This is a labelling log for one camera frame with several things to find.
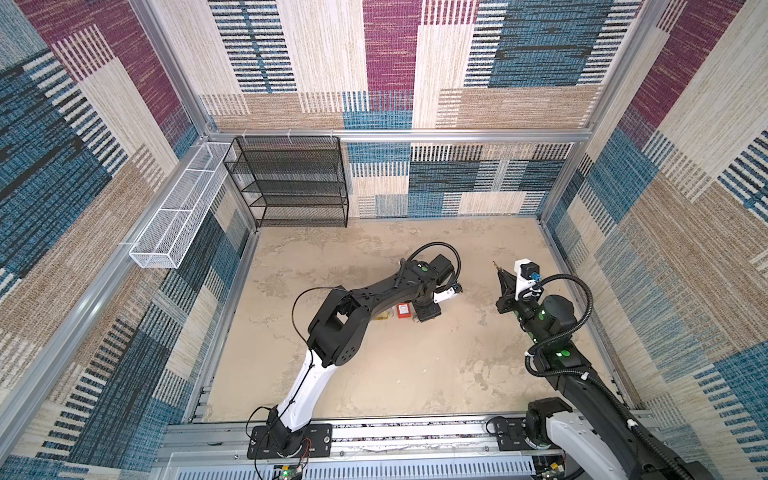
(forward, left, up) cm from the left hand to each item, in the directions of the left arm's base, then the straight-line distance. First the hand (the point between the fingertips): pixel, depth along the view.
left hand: (427, 303), depth 94 cm
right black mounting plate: (-35, -17, -2) cm, 39 cm away
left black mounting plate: (-36, +29, -3) cm, 47 cm away
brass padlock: (-2, +13, -3) cm, 14 cm away
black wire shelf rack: (+42, +47, +14) cm, 64 cm away
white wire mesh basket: (+13, +78, +16) cm, 81 cm away
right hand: (-2, -17, +18) cm, 25 cm away
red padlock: (-2, +7, -2) cm, 8 cm away
